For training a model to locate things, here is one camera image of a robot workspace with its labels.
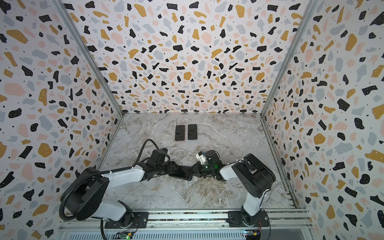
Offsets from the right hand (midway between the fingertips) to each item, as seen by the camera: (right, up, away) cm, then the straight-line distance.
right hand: (185, 170), depth 85 cm
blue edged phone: (+1, 0, -6) cm, 6 cm away
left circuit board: (-28, -26, -15) cm, 41 cm away
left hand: (-5, +2, +4) cm, 7 cm away
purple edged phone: (+2, +21, +25) cm, 33 cm away
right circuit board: (+34, -27, -13) cm, 45 cm away
